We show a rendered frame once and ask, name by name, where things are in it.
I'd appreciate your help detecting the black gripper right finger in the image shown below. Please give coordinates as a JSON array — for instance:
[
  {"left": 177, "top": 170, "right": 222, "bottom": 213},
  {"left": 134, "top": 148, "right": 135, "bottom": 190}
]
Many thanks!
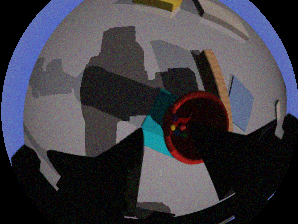
[{"left": 190, "top": 119, "right": 278, "bottom": 201}]

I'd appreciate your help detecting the dark red cup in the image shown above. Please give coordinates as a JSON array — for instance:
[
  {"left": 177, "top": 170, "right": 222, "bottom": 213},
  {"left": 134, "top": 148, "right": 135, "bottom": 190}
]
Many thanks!
[{"left": 162, "top": 89, "right": 229, "bottom": 165}]

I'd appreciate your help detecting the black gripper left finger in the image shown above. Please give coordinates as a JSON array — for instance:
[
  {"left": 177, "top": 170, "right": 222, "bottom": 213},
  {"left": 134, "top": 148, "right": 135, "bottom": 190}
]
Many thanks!
[{"left": 47, "top": 128, "right": 144, "bottom": 217}]

